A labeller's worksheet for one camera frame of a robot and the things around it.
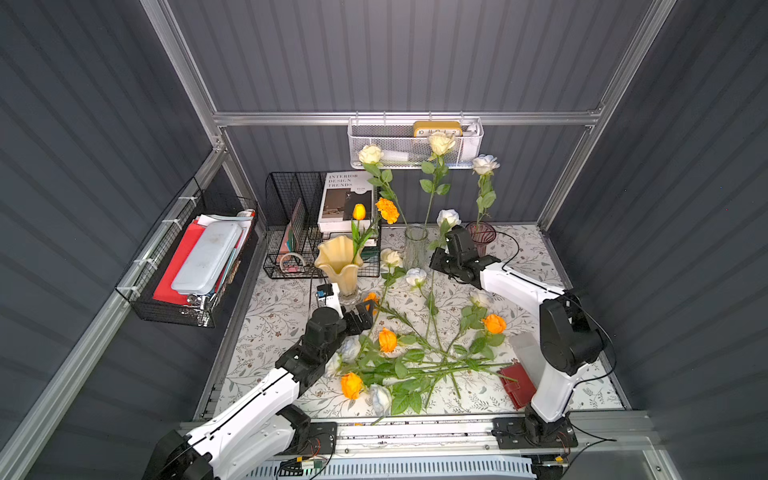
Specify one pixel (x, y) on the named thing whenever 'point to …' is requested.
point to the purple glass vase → (482, 233)
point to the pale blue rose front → (381, 399)
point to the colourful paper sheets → (293, 231)
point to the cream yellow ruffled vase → (335, 256)
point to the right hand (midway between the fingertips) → (439, 254)
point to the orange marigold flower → (388, 210)
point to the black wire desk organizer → (283, 190)
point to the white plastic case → (204, 264)
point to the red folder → (165, 290)
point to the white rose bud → (390, 258)
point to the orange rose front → (351, 384)
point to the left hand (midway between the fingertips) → (360, 306)
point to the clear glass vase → (416, 236)
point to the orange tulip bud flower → (359, 236)
